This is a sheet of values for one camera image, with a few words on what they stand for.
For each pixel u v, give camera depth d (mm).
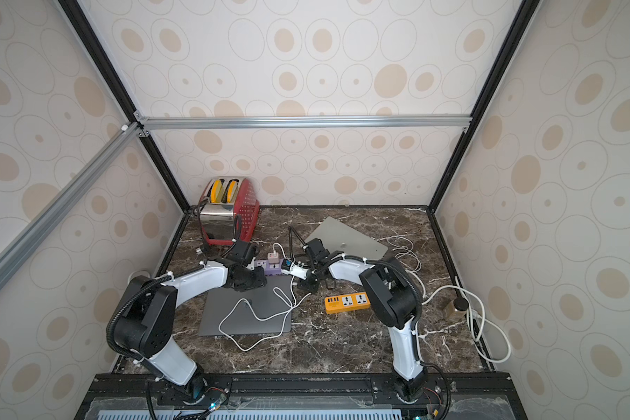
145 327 457
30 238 568
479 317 873
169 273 521
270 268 970
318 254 783
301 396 732
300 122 886
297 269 852
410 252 1031
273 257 946
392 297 522
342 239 1101
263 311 869
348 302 877
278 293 913
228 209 1671
